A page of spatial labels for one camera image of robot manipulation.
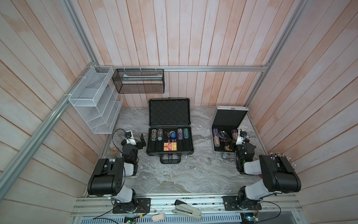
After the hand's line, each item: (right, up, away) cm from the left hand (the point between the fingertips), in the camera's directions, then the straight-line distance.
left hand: (136, 136), depth 91 cm
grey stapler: (+31, -36, -20) cm, 51 cm away
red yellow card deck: (+23, -8, +2) cm, 24 cm away
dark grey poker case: (+22, +15, +12) cm, 29 cm away
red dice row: (+24, -4, +7) cm, 25 cm away
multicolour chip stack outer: (+11, 0, +7) cm, 13 cm away
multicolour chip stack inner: (+15, 0, +7) cm, 17 cm away
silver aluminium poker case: (+63, +10, +6) cm, 64 cm away
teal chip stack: (+34, +1, +7) cm, 35 cm away
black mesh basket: (-1, +40, +11) cm, 42 cm away
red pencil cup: (+81, -9, -17) cm, 83 cm away
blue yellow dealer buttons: (+24, 0, +10) cm, 26 cm away
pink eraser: (+18, -39, -22) cm, 48 cm away
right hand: (+66, +1, 0) cm, 66 cm away
